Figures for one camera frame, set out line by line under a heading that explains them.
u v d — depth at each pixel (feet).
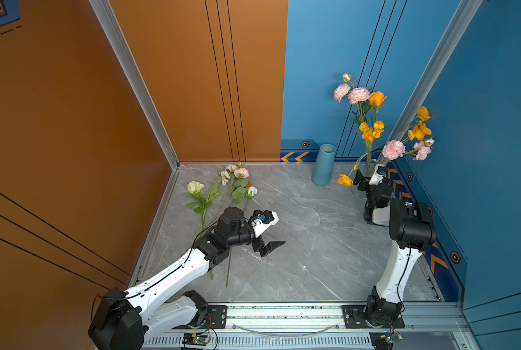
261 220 2.02
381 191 2.59
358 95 2.59
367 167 3.11
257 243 2.12
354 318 2.38
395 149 2.65
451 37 2.47
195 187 3.46
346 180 2.49
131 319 1.28
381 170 2.78
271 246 2.11
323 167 3.34
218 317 2.41
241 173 3.45
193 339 2.33
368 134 2.54
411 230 2.07
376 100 2.92
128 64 2.67
